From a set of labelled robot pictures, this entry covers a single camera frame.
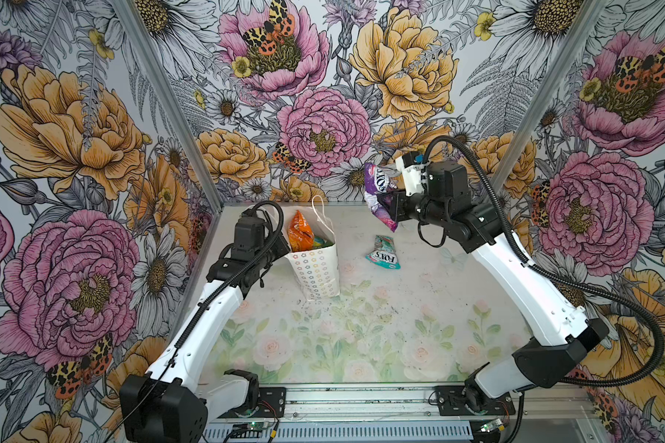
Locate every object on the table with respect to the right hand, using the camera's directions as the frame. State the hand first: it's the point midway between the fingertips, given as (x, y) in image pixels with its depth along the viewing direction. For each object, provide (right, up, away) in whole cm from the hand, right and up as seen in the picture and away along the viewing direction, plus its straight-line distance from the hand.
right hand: (383, 206), depth 69 cm
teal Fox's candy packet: (+5, -14, +31) cm, 34 cm away
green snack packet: (-17, -10, +23) cm, 30 cm away
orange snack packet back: (-22, -8, +15) cm, 28 cm away
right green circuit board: (+28, -56, +3) cm, 62 cm away
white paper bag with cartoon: (-17, -17, +11) cm, 26 cm away
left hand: (-26, -11, +11) cm, 30 cm away
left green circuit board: (-32, -56, +3) cm, 64 cm away
